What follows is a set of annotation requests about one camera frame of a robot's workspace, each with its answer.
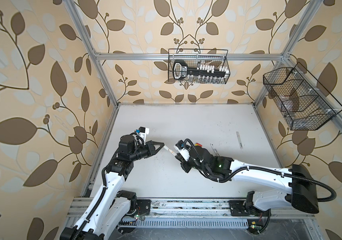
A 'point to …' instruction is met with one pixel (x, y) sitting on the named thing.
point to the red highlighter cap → (199, 144)
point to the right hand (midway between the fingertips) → (177, 156)
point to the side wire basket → (305, 104)
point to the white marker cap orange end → (166, 147)
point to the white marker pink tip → (239, 139)
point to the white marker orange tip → (172, 152)
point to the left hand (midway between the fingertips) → (164, 144)
